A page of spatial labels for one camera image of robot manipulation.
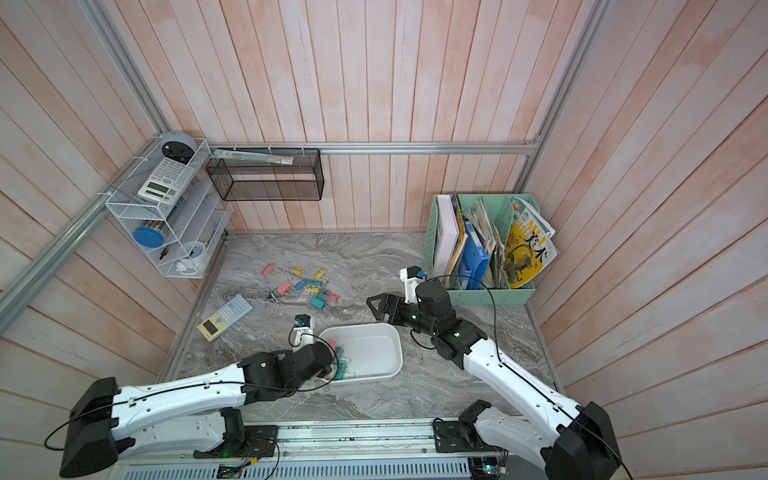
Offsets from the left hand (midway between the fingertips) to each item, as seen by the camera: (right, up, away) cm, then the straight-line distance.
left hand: (322, 352), depth 79 cm
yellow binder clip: (-15, +21, +28) cm, 38 cm away
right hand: (+15, +14, -3) cm, 21 cm away
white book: (+35, +32, +6) cm, 48 cm away
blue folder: (+43, +25, +7) cm, 51 cm away
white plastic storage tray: (+14, -3, +9) cm, 17 cm away
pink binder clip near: (-18, +15, +25) cm, 34 cm away
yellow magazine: (+63, +30, +12) cm, 71 cm away
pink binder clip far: (-25, +21, +28) cm, 44 cm away
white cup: (-38, +26, +3) cm, 46 cm away
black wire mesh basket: (-33, +54, +28) cm, 69 cm away
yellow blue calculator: (-35, +6, +16) cm, 39 cm away
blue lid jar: (-45, +31, -3) cm, 55 cm away
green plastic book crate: (+50, +39, +12) cm, 64 cm away
